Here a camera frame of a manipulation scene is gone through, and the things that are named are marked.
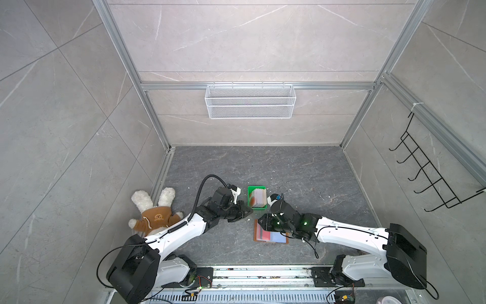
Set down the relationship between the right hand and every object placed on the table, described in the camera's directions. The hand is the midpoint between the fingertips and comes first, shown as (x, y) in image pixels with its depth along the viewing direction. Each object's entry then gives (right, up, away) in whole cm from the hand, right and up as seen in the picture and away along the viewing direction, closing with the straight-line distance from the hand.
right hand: (258, 221), depth 80 cm
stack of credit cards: (+1, +8, +12) cm, 15 cm away
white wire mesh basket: (-3, +58, +21) cm, 62 cm away
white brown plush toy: (-45, 0, +1) cm, 45 cm away
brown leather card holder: (+2, -8, +4) cm, 9 cm away
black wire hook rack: (+62, +15, -17) cm, 66 cm away
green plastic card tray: (-3, +11, +16) cm, 20 cm away
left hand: (-2, +6, 0) cm, 6 cm away
